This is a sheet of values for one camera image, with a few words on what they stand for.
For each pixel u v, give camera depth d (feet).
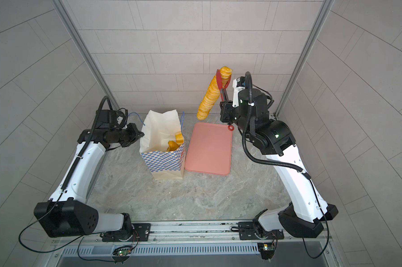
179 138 3.10
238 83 1.58
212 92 2.22
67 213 1.22
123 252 2.11
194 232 2.37
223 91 1.93
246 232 2.32
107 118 1.88
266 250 2.24
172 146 2.94
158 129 3.12
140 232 2.32
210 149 3.40
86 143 1.57
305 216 1.18
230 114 1.65
